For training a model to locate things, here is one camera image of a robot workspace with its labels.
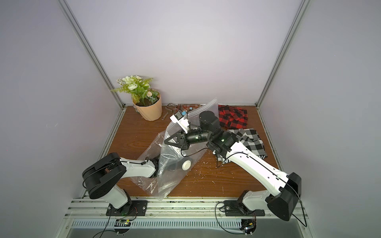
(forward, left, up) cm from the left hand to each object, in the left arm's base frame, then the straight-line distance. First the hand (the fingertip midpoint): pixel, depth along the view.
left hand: (194, 162), depth 85 cm
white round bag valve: (-7, +3, +12) cm, 14 cm away
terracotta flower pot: (+33, +31, +7) cm, 45 cm away
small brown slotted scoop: (+47, +21, -2) cm, 52 cm away
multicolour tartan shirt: (+44, +6, 0) cm, 45 cm away
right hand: (-5, +11, +34) cm, 36 cm away
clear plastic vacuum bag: (-12, +11, +23) cm, 28 cm away
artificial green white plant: (+39, +35, +24) cm, 57 cm away
